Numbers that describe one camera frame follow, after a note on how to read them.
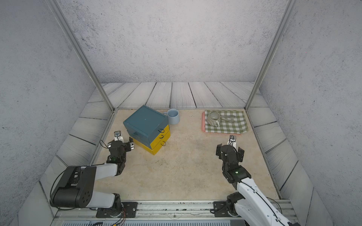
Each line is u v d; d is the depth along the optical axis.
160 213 0.72
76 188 0.44
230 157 0.59
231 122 1.11
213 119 1.11
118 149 0.71
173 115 1.12
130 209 0.73
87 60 0.91
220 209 0.71
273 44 0.84
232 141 0.67
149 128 0.81
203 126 1.09
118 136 0.78
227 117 1.14
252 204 0.48
